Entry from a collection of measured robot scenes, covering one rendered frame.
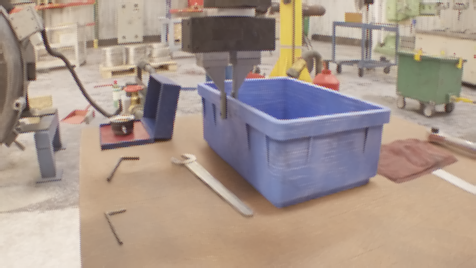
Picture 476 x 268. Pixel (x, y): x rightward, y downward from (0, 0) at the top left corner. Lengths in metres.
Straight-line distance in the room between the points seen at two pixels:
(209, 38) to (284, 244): 0.28
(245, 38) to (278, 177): 0.20
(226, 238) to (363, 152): 0.23
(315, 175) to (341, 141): 0.06
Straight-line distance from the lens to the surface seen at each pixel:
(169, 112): 0.69
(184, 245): 0.39
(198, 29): 0.47
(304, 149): 0.43
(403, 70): 3.34
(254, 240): 0.39
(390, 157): 0.64
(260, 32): 0.50
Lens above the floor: 0.70
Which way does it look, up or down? 18 degrees down
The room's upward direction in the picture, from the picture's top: straight up
